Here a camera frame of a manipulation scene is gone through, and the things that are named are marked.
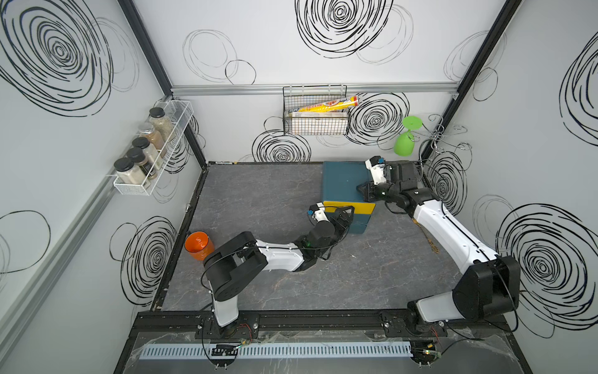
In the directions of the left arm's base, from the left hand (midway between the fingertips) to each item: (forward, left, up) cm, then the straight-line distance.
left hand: (354, 214), depth 80 cm
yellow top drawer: (+2, -2, +1) cm, 3 cm away
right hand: (+8, -2, +4) cm, 10 cm away
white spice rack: (+43, +72, +11) cm, 85 cm away
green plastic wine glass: (+32, -24, +7) cm, 40 cm away
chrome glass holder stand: (+45, -45, +2) cm, 64 cm away
